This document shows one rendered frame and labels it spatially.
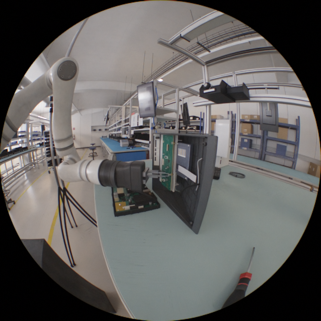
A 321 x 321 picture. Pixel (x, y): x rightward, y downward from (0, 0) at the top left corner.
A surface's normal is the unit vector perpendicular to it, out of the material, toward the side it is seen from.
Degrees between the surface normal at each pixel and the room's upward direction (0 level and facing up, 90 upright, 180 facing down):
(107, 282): 0
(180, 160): 90
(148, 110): 101
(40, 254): 0
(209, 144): 90
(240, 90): 93
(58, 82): 112
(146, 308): 0
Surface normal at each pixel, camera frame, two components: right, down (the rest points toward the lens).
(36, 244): 0.03, -0.97
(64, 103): 0.86, 0.43
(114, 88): 0.53, 0.22
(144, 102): -0.54, 0.37
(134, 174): -0.11, 0.23
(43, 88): 0.98, 0.11
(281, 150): -0.85, 0.11
